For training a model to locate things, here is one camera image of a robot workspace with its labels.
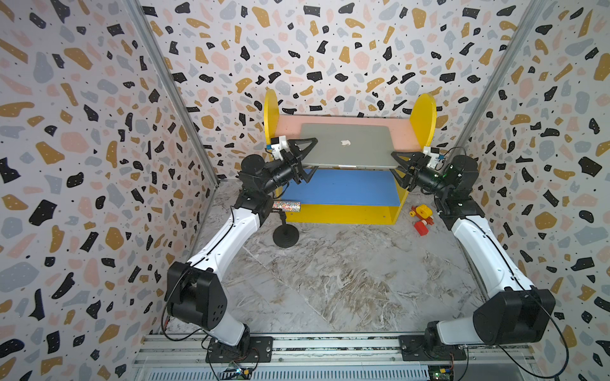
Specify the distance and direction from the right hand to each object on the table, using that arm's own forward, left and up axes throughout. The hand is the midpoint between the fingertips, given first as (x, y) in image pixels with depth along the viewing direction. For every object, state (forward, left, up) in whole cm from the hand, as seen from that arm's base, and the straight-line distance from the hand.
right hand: (391, 160), depth 68 cm
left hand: (-2, +20, +4) cm, 20 cm away
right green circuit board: (-45, -17, -45) cm, 66 cm away
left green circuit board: (-47, +43, -42) cm, 77 cm away
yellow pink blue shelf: (+14, +8, -31) cm, 35 cm away
